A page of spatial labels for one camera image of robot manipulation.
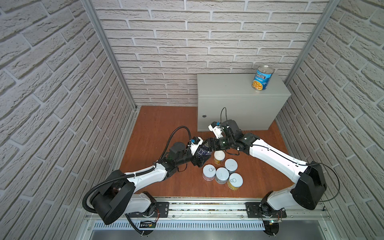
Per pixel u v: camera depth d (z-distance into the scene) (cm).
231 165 83
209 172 81
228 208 76
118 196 42
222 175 80
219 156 85
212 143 68
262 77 76
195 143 69
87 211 42
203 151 74
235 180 78
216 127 72
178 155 64
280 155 48
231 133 62
